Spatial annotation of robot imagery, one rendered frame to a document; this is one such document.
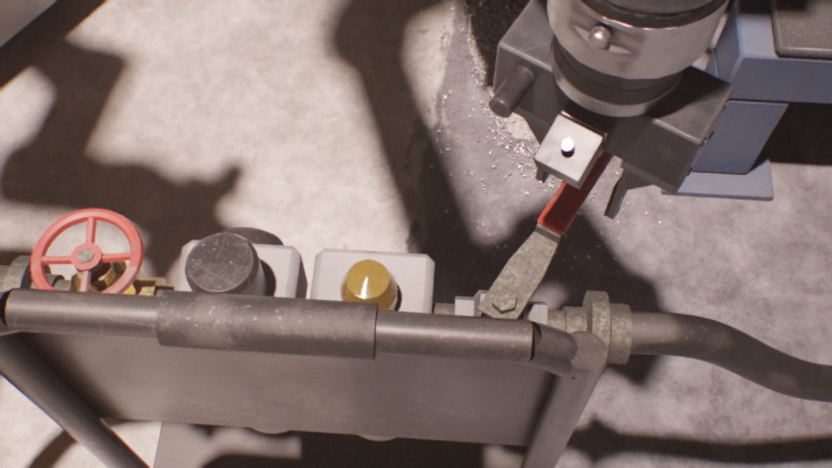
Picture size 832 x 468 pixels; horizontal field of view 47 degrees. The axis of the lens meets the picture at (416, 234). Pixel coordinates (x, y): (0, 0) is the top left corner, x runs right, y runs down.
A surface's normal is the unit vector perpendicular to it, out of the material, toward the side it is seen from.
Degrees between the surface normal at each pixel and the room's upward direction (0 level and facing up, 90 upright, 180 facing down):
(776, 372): 60
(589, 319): 80
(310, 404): 90
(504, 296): 0
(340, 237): 0
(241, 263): 0
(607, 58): 89
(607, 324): 9
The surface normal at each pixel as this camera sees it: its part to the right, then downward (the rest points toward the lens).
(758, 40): 0.00, -0.46
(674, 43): 0.32, 0.84
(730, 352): 0.38, 0.38
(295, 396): -0.07, 0.89
